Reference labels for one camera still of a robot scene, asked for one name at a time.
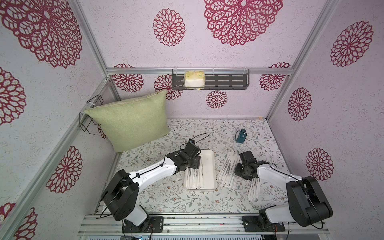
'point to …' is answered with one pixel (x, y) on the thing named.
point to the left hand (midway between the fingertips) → (193, 160)
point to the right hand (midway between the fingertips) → (236, 170)
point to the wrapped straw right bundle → (227, 175)
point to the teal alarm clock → (241, 136)
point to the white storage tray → (204, 179)
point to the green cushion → (133, 122)
